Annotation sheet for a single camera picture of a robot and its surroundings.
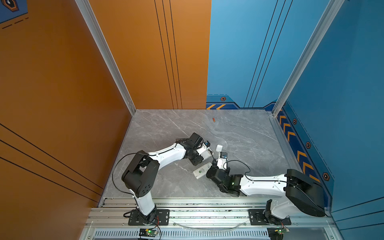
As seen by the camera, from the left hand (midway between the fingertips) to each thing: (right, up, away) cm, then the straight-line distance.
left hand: (197, 155), depth 92 cm
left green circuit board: (-24, -33, -21) cm, 46 cm away
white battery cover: (+14, +4, +8) cm, 17 cm away
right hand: (+8, -3, -7) cm, 11 cm away
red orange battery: (+13, +23, +24) cm, 36 cm away
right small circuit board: (+40, -31, -22) cm, 55 cm away
